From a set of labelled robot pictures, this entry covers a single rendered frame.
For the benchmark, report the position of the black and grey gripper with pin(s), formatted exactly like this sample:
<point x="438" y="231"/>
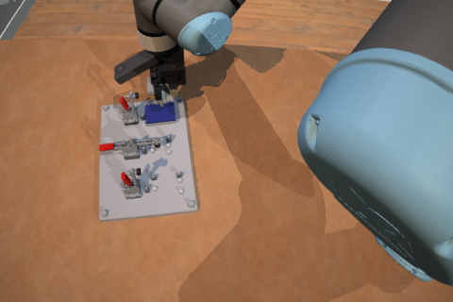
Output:
<point x="171" y="65"/>

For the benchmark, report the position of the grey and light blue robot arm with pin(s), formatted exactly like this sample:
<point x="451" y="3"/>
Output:
<point x="379" y="135"/>

